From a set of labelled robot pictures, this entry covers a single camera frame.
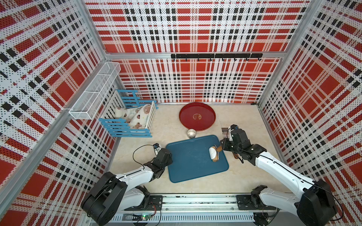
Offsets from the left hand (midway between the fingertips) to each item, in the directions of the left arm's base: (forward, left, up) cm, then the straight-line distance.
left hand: (170, 155), depth 91 cm
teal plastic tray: (-2, -14, -1) cm, 14 cm away
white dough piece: (0, -28, +4) cm, 28 cm away
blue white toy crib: (+49, +41, +5) cm, 64 cm away
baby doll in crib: (+27, +27, +6) cm, 39 cm away
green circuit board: (-33, +9, +2) cm, 34 cm away
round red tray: (+35, -20, -1) cm, 40 cm away
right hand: (+3, -34, +12) cm, 36 cm away
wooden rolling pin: (-1, -31, +10) cm, 33 cm away
